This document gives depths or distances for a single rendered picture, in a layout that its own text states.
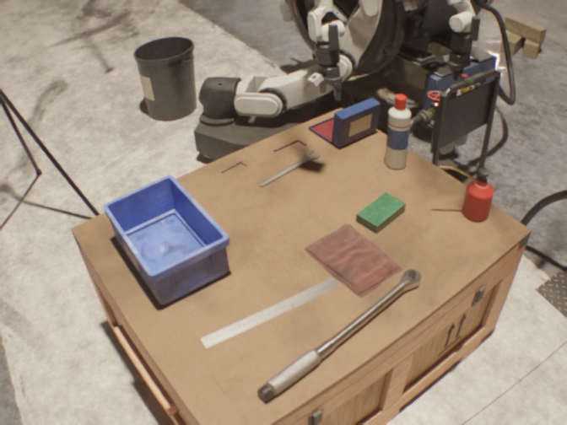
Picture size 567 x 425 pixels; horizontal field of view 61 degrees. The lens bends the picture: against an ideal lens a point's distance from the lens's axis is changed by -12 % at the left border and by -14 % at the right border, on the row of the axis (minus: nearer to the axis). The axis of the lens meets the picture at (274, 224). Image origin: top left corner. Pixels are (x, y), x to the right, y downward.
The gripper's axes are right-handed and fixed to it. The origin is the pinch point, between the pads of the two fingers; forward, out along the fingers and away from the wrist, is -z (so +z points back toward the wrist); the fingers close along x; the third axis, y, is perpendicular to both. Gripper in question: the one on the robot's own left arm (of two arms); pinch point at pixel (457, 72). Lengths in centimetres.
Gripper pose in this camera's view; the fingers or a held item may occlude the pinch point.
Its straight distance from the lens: 224.1
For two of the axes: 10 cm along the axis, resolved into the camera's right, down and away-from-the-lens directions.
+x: 8.1, -4.2, 4.1
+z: -0.5, -7.5, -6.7
